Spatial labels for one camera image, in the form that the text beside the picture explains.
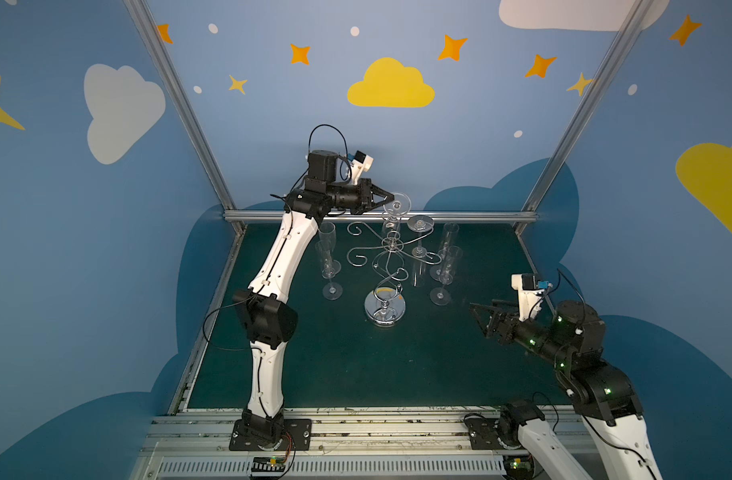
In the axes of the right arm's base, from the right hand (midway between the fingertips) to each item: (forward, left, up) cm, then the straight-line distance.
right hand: (486, 301), depth 66 cm
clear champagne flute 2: (+19, +41, -29) cm, 53 cm away
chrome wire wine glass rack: (+14, +22, -27) cm, 38 cm away
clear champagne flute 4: (+21, +4, -12) cm, 24 cm away
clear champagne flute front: (+29, +3, -8) cm, 31 cm away
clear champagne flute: (+29, +42, -12) cm, 52 cm away
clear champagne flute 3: (+22, +14, +2) cm, 26 cm away
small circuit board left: (-30, +50, -32) cm, 67 cm away
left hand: (+24, +22, +10) cm, 34 cm away
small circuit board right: (-27, -12, -33) cm, 45 cm away
